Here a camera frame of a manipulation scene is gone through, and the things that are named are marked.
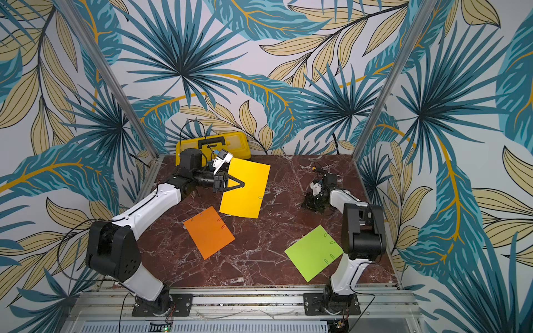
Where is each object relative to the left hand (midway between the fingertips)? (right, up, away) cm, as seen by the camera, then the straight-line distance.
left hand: (241, 186), depth 73 cm
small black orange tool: (+34, +8, +40) cm, 54 cm away
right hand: (+26, -9, +24) cm, 37 cm away
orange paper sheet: (-16, -21, +18) cm, 32 cm away
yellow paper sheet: (+1, -5, +3) cm, 6 cm away
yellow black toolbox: (-5, +20, +28) cm, 35 cm away
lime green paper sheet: (+28, -28, +13) cm, 42 cm away
